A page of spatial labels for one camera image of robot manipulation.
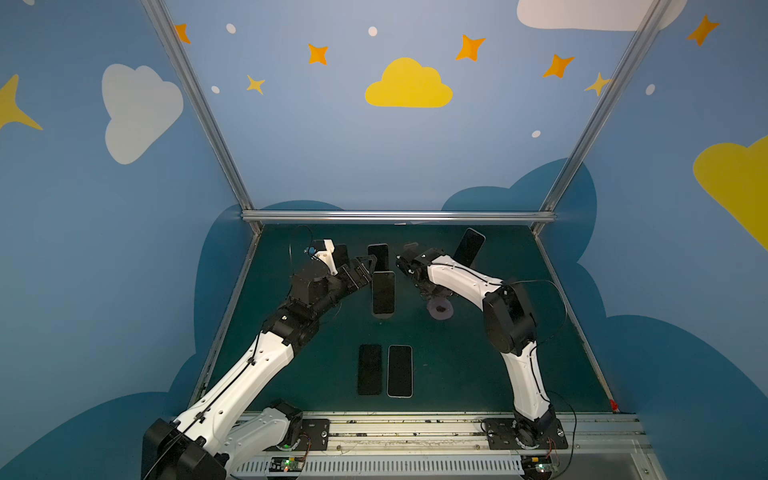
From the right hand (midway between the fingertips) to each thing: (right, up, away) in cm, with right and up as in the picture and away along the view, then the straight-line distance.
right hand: (444, 286), depth 95 cm
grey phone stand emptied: (-10, +12, +4) cm, 17 cm away
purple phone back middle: (-20, +11, +1) cm, 23 cm away
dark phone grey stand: (-23, -23, -10) cm, 34 cm away
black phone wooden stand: (+9, +13, +2) cm, 16 cm away
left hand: (-22, +8, -23) cm, 33 cm away
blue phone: (-20, -3, 0) cm, 20 cm away
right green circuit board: (+18, -41, -24) cm, 51 cm away
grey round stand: (-1, -8, +2) cm, 8 cm away
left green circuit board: (-43, -40, -25) cm, 64 cm away
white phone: (-15, -23, -11) cm, 30 cm away
